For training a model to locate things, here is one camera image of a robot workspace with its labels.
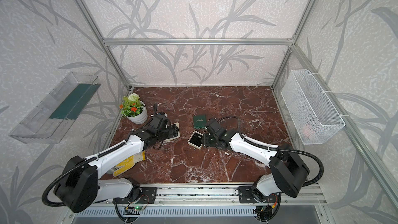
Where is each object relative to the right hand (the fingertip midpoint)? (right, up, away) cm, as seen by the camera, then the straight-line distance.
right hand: (203, 140), depth 84 cm
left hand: (-16, +5, +3) cm, 17 cm away
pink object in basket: (+51, +8, -11) cm, 52 cm away
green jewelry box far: (-3, +8, +14) cm, 17 cm away
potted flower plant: (-41, +17, +4) cm, 44 cm away
